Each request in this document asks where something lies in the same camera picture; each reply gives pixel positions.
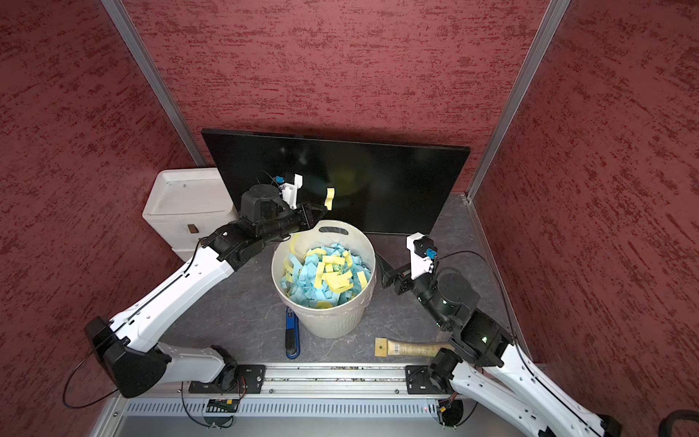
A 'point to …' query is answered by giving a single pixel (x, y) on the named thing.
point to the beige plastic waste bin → (336, 322)
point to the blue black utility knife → (292, 333)
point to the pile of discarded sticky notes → (324, 277)
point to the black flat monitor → (389, 187)
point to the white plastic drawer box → (186, 205)
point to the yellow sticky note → (329, 199)
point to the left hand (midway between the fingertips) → (325, 215)
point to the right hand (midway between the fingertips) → (389, 253)
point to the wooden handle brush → (384, 348)
